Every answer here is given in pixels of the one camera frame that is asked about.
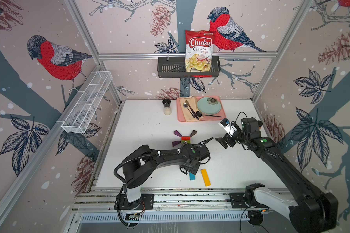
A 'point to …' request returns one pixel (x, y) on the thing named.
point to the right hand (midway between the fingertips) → (222, 130)
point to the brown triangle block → (193, 133)
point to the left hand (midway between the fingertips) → (194, 167)
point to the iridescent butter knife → (187, 102)
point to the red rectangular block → (185, 138)
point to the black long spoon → (199, 114)
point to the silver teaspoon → (185, 105)
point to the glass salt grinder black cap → (166, 103)
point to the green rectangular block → (188, 141)
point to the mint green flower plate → (209, 105)
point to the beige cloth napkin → (192, 103)
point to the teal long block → (192, 176)
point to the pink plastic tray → (222, 112)
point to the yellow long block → (206, 178)
